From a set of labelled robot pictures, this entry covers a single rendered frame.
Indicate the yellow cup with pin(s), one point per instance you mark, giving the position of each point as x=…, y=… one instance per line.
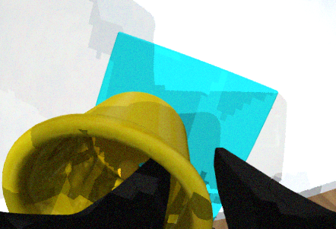
x=64, y=164

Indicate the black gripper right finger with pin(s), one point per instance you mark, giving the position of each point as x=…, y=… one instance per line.
x=252, y=200

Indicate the orange flat bar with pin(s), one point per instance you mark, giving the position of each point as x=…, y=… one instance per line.
x=326, y=199

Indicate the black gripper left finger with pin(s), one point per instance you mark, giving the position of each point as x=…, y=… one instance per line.
x=138, y=203

